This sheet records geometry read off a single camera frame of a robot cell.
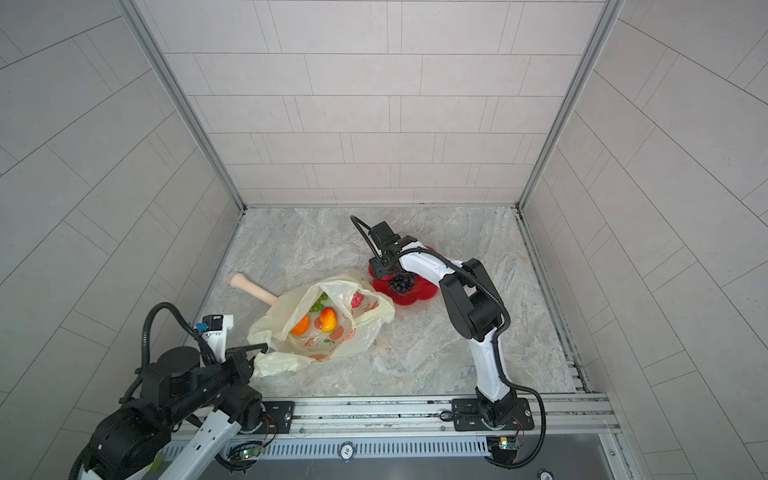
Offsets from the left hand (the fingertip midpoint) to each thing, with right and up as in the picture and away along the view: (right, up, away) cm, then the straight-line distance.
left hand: (274, 346), depth 64 cm
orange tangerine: (+4, +2, +8) cm, 9 cm away
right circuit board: (+52, -24, +4) cm, 57 cm away
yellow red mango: (+7, 0, +20) cm, 21 cm away
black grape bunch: (+28, +9, +26) cm, 39 cm away
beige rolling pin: (-22, +10, +27) cm, 37 cm away
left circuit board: (-6, -23, 0) cm, 24 cm away
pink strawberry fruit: (+17, +9, +5) cm, 20 cm away
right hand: (+22, +14, +33) cm, 42 cm away
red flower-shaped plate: (+35, +6, +28) cm, 45 cm away
